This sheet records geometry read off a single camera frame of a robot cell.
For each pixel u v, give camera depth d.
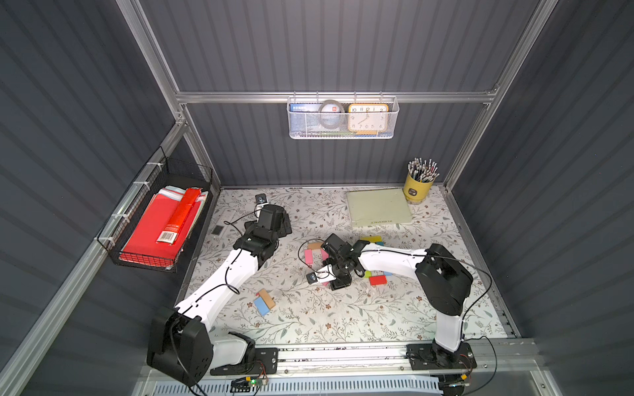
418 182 1.02
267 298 0.86
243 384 0.72
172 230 0.69
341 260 0.69
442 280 0.50
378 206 1.09
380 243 1.00
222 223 1.08
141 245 0.68
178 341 0.40
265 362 0.74
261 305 0.84
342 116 0.87
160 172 0.78
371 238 1.03
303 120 0.93
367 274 0.92
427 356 0.73
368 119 0.88
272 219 0.61
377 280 0.91
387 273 0.60
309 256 0.97
